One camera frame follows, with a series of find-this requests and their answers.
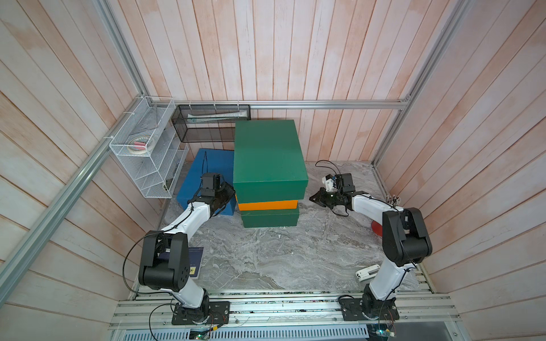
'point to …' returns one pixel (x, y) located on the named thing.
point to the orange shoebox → (268, 205)
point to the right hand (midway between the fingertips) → (309, 196)
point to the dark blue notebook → (195, 256)
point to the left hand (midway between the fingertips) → (235, 191)
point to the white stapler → (367, 272)
